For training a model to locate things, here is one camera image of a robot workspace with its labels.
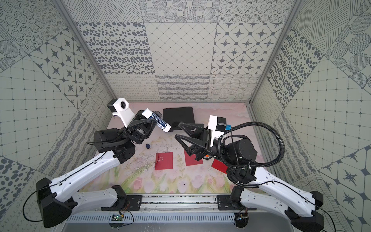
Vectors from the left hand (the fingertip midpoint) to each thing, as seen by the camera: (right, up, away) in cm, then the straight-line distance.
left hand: (156, 127), depth 38 cm
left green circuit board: (-28, -49, +34) cm, 66 cm away
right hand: (+5, -1, +7) cm, 8 cm away
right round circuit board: (+35, -50, +34) cm, 70 cm away
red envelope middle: (+9, -26, +54) cm, 61 cm away
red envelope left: (-8, -26, +52) cm, 59 cm away
